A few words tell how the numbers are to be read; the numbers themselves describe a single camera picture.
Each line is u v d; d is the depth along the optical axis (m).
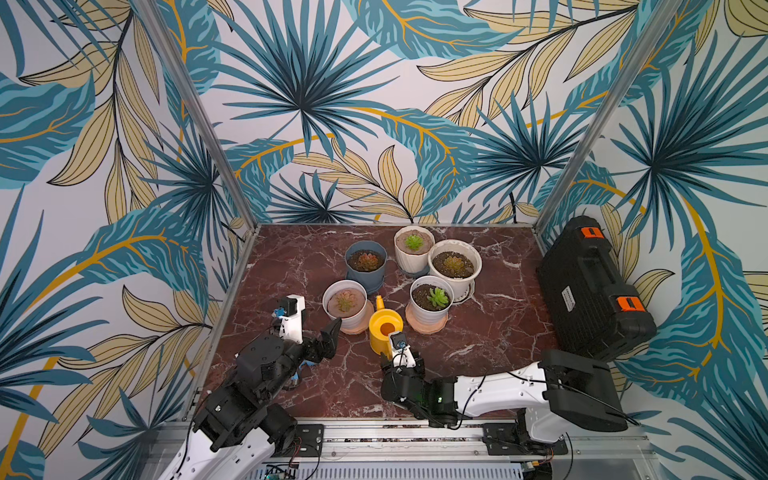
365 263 0.95
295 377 0.82
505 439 0.73
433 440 0.75
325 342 0.59
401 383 0.59
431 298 0.88
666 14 0.69
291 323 0.57
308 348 0.58
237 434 0.46
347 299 0.86
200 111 0.85
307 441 0.72
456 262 0.95
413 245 1.00
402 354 0.65
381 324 0.81
